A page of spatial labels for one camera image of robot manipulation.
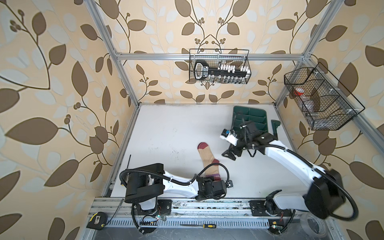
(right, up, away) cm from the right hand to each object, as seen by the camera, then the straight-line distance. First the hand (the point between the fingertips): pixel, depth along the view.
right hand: (228, 146), depth 81 cm
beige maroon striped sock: (-10, -10, +9) cm, 17 cm away
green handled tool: (+39, +11, +25) cm, 48 cm away
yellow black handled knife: (-12, -35, -12) cm, 39 cm away
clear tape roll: (+40, -33, -13) cm, 54 cm away
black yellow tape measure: (-64, -33, -12) cm, 72 cm away
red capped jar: (+39, +30, -1) cm, 49 cm away
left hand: (-6, -21, 0) cm, 22 cm away
